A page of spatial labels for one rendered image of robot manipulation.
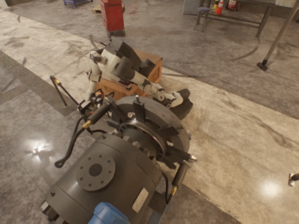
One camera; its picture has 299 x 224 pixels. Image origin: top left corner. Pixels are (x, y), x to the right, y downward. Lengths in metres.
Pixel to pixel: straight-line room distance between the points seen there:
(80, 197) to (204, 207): 1.26
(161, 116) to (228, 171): 1.26
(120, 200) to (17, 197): 1.49
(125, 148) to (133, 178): 0.18
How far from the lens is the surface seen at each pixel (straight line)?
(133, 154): 0.98
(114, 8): 4.85
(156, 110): 1.06
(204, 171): 1.97
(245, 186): 2.09
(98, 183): 0.89
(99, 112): 1.34
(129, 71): 1.19
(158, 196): 1.52
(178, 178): 1.36
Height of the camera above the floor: 1.73
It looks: 47 degrees down
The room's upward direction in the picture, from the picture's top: straight up
